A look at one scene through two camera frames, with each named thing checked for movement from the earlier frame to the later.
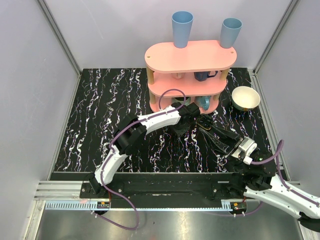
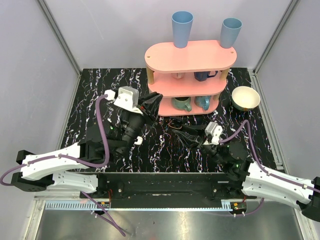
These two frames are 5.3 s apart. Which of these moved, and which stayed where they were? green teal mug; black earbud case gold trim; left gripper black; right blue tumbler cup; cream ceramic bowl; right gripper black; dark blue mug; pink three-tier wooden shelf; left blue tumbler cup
Moved: right gripper black; left gripper black; black earbud case gold trim
Stayed: right blue tumbler cup; green teal mug; left blue tumbler cup; cream ceramic bowl; pink three-tier wooden shelf; dark blue mug
